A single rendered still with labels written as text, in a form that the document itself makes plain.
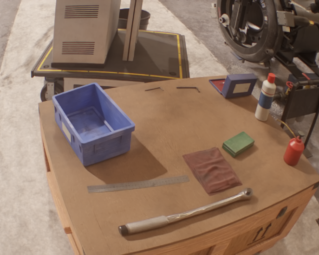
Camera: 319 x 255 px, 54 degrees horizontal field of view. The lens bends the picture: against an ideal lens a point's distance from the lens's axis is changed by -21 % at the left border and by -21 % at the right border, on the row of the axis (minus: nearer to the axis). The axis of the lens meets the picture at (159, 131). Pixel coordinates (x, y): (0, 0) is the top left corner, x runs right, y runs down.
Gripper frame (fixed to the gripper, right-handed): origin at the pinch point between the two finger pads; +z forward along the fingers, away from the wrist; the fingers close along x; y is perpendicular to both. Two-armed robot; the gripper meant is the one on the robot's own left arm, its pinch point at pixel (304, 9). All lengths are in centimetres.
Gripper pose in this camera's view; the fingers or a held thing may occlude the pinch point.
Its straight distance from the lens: 247.1
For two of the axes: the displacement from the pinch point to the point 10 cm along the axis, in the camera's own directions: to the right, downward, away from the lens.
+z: -3.8, 0.4, 9.2
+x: 0.7, -10.0, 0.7
